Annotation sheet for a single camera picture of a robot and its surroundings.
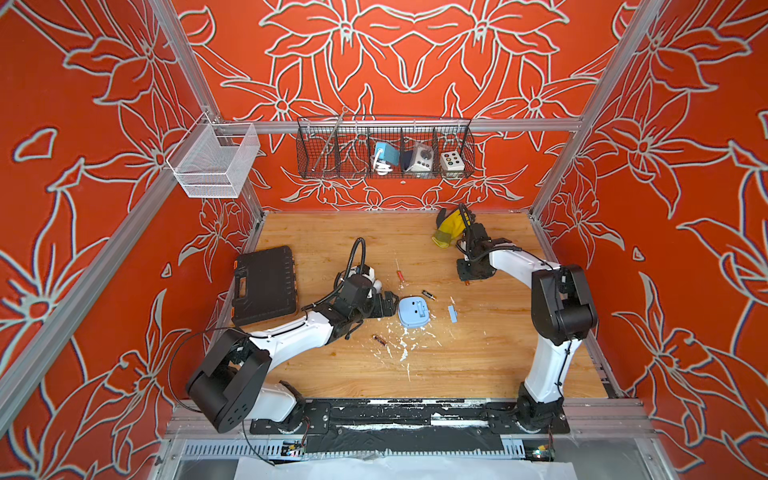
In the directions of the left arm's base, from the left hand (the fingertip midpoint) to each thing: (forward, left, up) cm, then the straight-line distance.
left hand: (387, 297), depth 86 cm
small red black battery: (-10, +2, -8) cm, 12 cm away
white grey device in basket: (+36, -9, +24) cm, 44 cm away
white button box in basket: (+37, -18, +21) cm, 46 cm away
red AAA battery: (+12, -4, -8) cm, 16 cm away
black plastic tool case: (+4, +40, -4) cm, 41 cm away
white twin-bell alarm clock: (0, +7, +13) cm, 15 cm away
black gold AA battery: (+6, -13, -7) cm, 16 cm away
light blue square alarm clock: (-2, -8, -5) cm, 9 cm away
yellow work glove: (+34, -23, -5) cm, 41 cm away
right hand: (+14, -24, -5) cm, 28 cm away
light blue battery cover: (0, -21, -8) cm, 22 cm away
